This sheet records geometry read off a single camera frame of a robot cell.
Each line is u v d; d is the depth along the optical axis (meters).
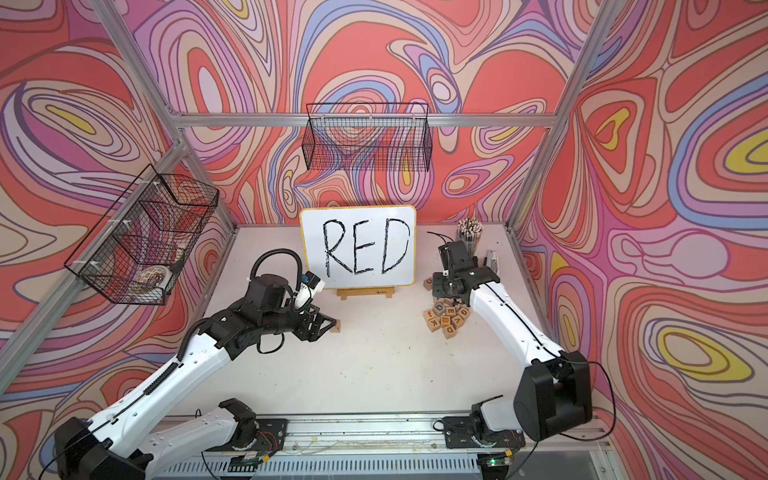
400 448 0.73
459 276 0.61
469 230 0.93
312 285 0.66
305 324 0.65
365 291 0.93
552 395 0.41
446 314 0.93
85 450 0.37
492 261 1.06
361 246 0.90
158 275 0.72
